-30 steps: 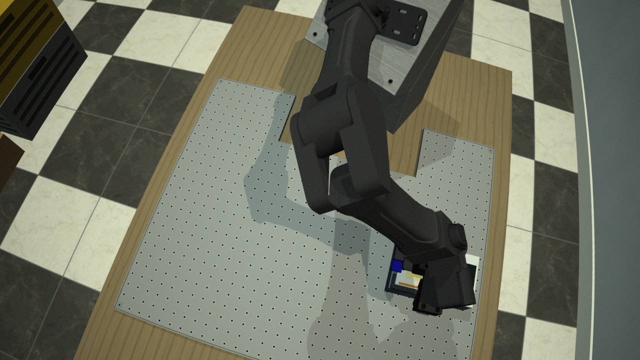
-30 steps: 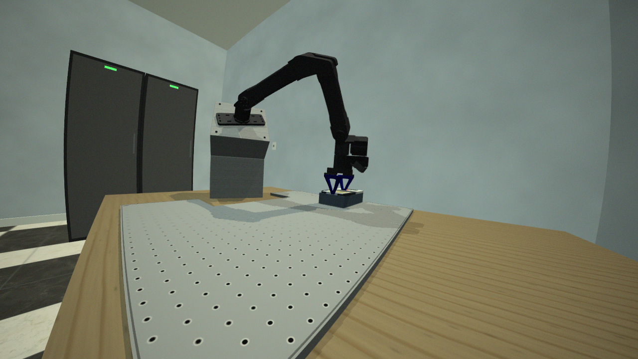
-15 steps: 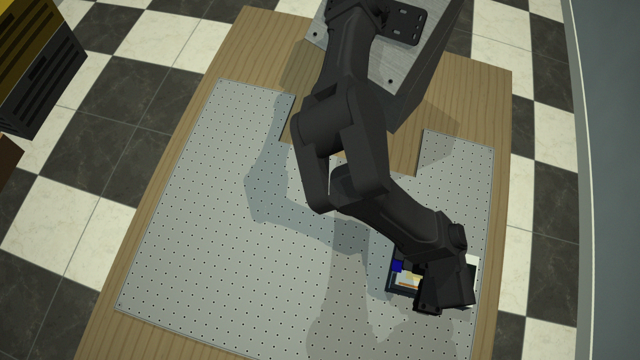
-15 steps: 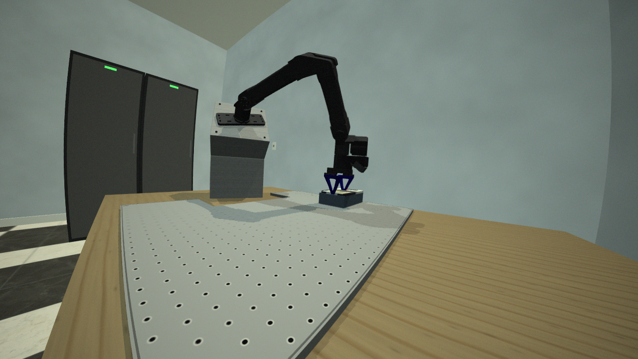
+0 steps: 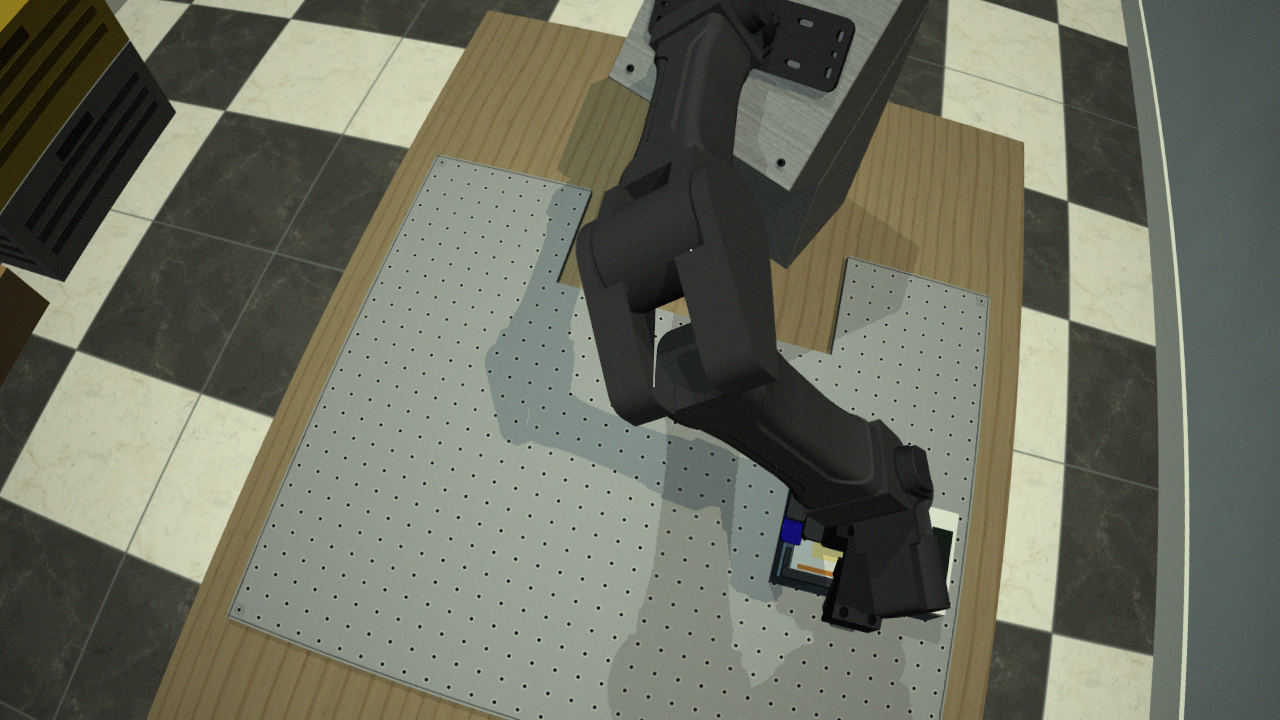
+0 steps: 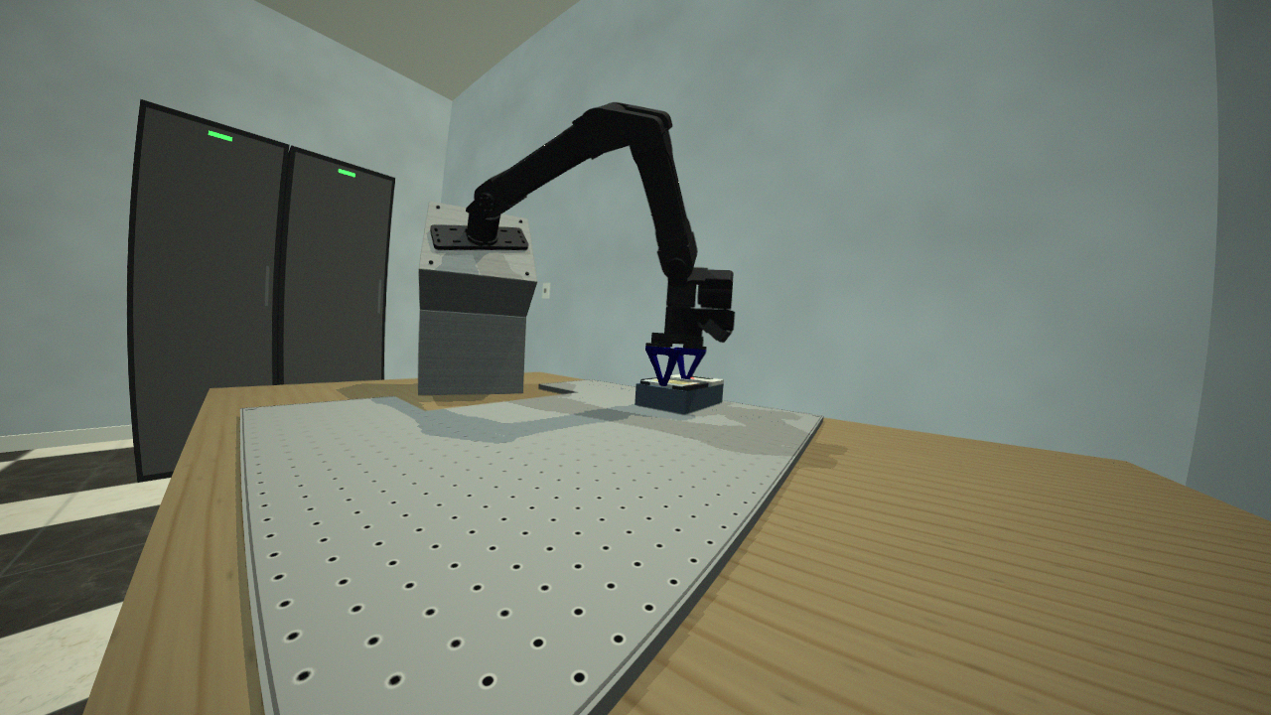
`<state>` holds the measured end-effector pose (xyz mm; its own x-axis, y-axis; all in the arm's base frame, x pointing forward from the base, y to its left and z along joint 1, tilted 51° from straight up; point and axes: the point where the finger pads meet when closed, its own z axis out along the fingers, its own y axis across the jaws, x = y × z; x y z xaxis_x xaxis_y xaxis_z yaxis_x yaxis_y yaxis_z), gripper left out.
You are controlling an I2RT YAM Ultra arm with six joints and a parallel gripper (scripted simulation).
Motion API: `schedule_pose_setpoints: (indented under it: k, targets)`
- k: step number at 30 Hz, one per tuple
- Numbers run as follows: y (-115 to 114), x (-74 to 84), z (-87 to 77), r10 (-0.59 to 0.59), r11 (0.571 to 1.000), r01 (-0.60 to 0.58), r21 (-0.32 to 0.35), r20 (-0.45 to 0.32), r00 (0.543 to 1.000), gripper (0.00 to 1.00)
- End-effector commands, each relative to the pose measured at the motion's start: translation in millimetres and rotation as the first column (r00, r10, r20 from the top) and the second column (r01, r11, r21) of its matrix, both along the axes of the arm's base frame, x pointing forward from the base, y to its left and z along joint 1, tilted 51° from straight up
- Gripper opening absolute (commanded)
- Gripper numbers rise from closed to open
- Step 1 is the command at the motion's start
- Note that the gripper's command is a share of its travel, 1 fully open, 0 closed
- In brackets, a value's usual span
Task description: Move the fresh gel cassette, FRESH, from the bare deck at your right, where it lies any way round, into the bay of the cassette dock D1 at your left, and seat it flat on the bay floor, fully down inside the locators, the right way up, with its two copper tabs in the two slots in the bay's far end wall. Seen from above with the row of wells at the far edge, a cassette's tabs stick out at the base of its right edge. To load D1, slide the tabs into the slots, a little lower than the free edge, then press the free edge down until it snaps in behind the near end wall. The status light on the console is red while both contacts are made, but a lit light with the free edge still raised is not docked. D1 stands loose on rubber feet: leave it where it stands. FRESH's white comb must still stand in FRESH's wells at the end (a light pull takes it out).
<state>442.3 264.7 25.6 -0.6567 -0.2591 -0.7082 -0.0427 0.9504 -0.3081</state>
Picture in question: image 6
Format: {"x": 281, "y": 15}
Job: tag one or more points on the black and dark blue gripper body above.
{"x": 666, "y": 339}

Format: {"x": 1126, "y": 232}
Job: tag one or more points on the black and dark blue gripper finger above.
{"x": 699, "y": 354}
{"x": 673, "y": 354}

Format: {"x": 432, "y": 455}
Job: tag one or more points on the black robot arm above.
{"x": 603, "y": 129}

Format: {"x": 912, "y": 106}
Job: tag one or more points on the blue-grey dock with white console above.
{"x": 682, "y": 400}

